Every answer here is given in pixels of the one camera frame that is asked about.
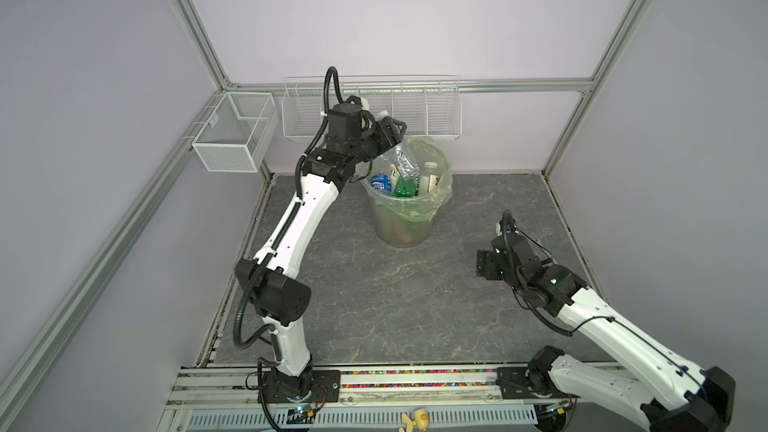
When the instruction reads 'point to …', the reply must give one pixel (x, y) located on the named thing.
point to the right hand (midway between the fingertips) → (494, 256)
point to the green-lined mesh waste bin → (407, 221)
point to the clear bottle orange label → (429, 179)
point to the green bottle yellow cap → (405, 187)
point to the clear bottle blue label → (381, 179)
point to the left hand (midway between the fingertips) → (403, 133)
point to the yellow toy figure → (421, 420)
